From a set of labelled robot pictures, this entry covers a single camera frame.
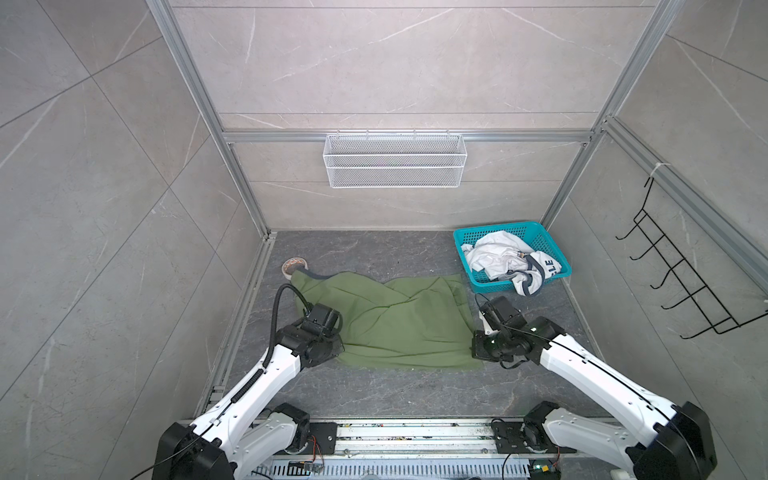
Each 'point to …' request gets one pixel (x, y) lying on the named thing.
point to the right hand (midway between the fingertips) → (472, 347)
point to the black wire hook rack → (718, 317)
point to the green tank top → (418, 323)
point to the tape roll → (289, 264)
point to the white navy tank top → (495, 253)
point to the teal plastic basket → (534, 233)
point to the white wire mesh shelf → (389, 161)
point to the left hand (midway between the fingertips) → (334, 339)
